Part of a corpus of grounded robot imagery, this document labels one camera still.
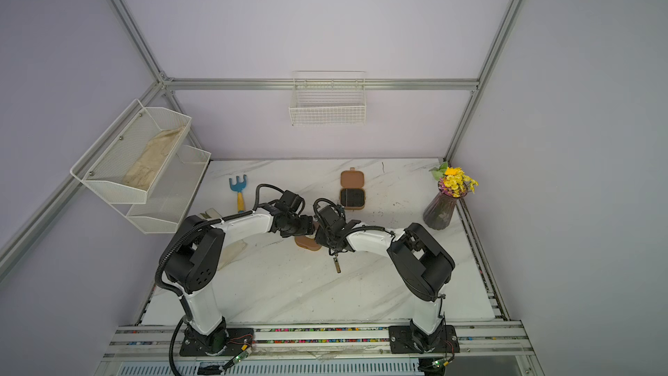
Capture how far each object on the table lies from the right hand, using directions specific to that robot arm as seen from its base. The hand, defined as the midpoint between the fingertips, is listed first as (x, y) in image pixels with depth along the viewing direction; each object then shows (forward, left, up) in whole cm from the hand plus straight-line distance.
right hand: (314, 241), depth 92 cm
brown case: (0, +3, -1) cm, 3 cm away
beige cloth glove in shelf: (+9, +49, +28) cm, 57 cm away
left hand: (+4, +3, -1) cm, 6 cm away
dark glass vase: (+6, -45, +7) cm, 46 cm away
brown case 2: (+24, -15, -2) cm, 28 cm away
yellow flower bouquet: (+8, -46, +22) cm, 51 cm away
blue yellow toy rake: (+28, +34, -1) cm, 44 cm away
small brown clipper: (-8, -8, -2) cm, 11 cm away
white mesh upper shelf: (+14, +55, +29) cm, 64 cm away
